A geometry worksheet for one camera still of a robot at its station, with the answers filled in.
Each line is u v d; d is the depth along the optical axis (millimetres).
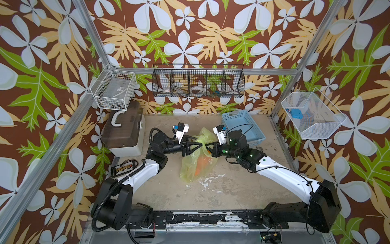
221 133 688
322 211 395
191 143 671
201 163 818
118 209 416
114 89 861
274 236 719
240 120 1154
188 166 765
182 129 650
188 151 665
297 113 856
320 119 774
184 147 653
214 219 751
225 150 655
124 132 932
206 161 824
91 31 753
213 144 704
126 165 911
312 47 818
